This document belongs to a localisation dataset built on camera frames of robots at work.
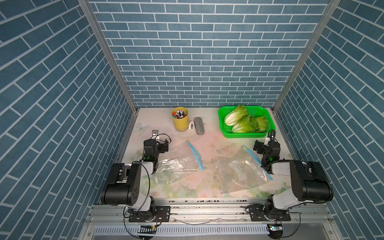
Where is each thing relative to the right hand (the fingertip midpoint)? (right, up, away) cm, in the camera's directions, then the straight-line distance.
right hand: (266, 142), depth 95 cm
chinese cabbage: (-14, +20, +10) cm, 26 cm away
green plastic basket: (-3, +21, +14) cm, 26 cm away
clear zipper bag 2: (-19, -17, -6) cm, 26 cm away
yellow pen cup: (-56, +16, +4) cm, 58 cm away
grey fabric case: (-43, +10, +13) cm, 46 cm away
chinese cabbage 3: (0, +12, +7) cm, 14 cm away
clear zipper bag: (-53, -10, -3) cm, 54 cm away
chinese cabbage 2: (-12, +11, -1) cm, 16 cm away
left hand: (-67, +2, -1) cm, 67 cm away
